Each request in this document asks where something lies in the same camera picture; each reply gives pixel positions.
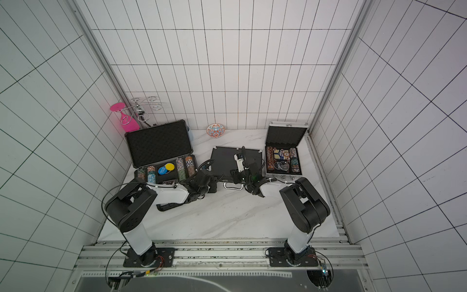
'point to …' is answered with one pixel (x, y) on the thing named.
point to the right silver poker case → (282, 160)
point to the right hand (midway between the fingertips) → (233, 167)
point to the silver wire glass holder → (139, 109)
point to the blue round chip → (162, 170)
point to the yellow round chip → (169, 166)
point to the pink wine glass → (129, 123)
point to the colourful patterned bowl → (215, 130)
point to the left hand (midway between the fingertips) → (212, 185)
